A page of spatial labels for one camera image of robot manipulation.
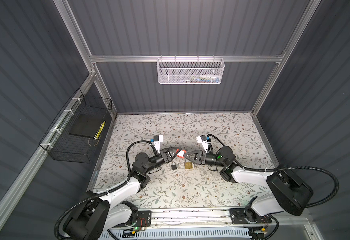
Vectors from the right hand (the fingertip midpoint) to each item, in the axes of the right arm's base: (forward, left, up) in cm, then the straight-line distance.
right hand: (186, 159), depth 70 cm
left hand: (+3, +2, +3) cm, 5 cm away
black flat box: (+17, +51, +7) cm, 54 cm away
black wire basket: (+9, +55, +7) cm, 56 cm away
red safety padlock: (+2, +2, +2) cm, 4 cm away
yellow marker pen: (+13, +43, +8) cm, 45 cm away
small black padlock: (+6, +7, -22) cm, 24 cm away
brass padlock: (+7, -2, -21) cm, 23 cm away
